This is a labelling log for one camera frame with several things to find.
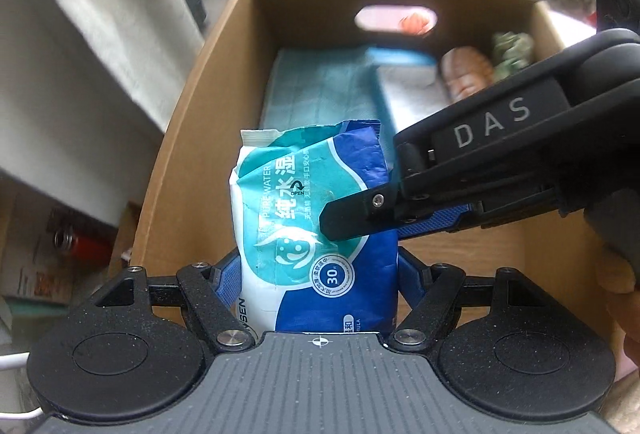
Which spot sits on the blue white wet wipes packet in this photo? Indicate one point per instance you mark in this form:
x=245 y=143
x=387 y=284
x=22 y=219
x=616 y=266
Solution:
x=300 y=224

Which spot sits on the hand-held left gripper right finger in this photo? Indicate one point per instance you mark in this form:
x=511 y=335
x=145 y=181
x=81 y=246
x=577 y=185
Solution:
x=412 y=279

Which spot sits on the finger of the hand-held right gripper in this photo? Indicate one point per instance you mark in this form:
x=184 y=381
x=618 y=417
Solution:
x=357 y=214
x=445 y=221

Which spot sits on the brown cardboard box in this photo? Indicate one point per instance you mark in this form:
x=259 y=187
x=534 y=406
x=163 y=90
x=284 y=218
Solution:
x=190 y=174

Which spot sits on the teal packet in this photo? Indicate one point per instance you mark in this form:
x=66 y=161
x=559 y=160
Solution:
x=320 y=89

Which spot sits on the white curtain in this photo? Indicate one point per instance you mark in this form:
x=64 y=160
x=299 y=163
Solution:
x=100 y=14

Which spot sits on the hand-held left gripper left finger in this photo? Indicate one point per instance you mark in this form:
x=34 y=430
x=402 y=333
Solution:
x=227 y=281

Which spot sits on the person's right hand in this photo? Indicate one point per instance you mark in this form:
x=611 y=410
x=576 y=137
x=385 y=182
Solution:
x=617 y=276

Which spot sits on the red can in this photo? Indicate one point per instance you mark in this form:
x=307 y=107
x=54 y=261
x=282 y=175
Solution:
x=82 y=243

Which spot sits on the blue white carton box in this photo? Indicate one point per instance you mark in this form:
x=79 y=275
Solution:
x=405 y=89

